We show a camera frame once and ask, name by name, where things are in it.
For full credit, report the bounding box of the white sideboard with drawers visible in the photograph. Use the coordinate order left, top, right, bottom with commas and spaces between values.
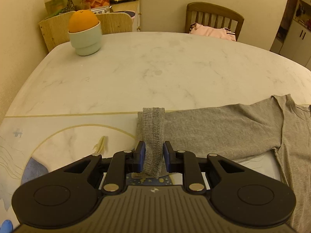
107, 0, 142, 32

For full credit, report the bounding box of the blue round object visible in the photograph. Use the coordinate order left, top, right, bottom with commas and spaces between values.
120, 10, 135, 20

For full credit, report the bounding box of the light wooden chair back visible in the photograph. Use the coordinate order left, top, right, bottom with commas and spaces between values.
38, 13, 133, 53

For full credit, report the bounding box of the orange fruit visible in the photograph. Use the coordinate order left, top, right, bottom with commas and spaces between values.
68, 10, 100, 33

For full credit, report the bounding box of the light green cup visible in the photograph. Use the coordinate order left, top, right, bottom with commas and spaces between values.
67, 21, 102, 56

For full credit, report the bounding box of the light pink garment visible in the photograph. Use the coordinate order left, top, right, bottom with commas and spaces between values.
190, 23, 226, 39

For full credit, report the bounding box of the brown slat-back wooden chair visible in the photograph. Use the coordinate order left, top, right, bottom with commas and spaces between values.
185, 2, 245, 42

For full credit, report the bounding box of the white cabinet with black handles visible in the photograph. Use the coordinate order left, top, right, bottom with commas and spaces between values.
271, 19, 311, 65

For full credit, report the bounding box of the gray ribbed long-sleeve shirt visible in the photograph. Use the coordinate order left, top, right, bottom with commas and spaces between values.
135, 94, 311, 233

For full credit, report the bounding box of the person's left hand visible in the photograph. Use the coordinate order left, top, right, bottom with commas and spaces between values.
1, 219, 13, 233

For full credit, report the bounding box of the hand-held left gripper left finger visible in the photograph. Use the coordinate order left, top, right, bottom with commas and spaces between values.
63, 141, 146, 196

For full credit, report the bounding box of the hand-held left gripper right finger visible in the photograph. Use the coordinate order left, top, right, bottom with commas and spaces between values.
164, 140, 246, 196

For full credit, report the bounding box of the pink garment with striped trim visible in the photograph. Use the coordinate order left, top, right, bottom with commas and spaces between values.
219, 28, 237, 42

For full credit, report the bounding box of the landscape printed table cover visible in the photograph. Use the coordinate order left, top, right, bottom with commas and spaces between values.
0, 104, 311, 233

